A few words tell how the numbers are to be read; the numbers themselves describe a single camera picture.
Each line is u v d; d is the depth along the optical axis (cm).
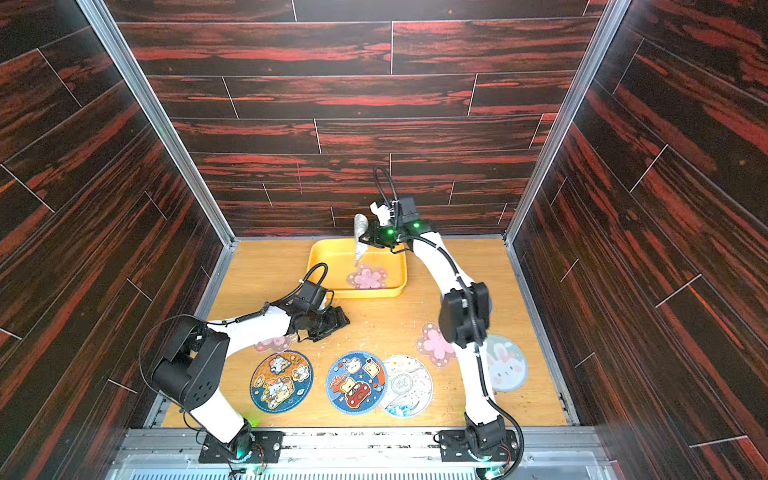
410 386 84
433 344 93
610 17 67
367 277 108
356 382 84
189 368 47
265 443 74
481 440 64
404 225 74
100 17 66
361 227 93
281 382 84
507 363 87
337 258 111
